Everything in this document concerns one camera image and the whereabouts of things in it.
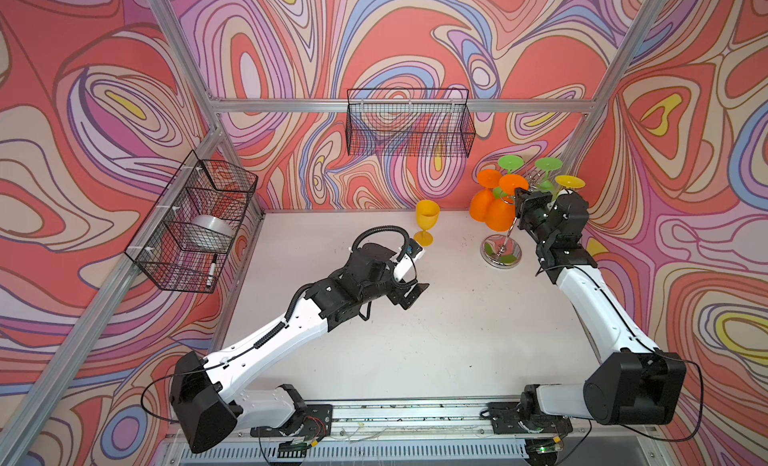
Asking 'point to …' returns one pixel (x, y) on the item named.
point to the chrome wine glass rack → (501, 251)
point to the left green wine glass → (509, 163)
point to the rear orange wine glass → (482, 199)
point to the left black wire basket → (185, 238)
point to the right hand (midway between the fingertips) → (513, 190)
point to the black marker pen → (212, 270)
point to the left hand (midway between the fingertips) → (416, 268)
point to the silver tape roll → (211, 231)
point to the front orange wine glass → (502, 211)
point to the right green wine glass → (548, 164)
